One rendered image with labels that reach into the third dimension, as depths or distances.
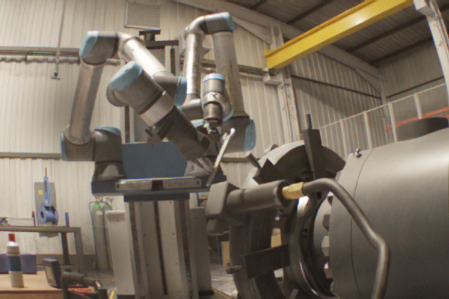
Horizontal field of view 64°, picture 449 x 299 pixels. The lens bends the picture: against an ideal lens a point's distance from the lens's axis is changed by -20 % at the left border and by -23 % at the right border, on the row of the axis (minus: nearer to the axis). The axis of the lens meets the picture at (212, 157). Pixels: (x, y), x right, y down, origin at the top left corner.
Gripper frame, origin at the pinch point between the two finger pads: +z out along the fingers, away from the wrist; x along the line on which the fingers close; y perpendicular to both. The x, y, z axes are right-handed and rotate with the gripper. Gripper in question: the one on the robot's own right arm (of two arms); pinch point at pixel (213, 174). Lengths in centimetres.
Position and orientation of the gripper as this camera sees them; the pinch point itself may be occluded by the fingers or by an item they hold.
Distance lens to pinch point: 119.2
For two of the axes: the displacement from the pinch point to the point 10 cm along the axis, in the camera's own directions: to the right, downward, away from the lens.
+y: 2.8, -6.5, 7.1
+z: 6.6, 6.7, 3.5
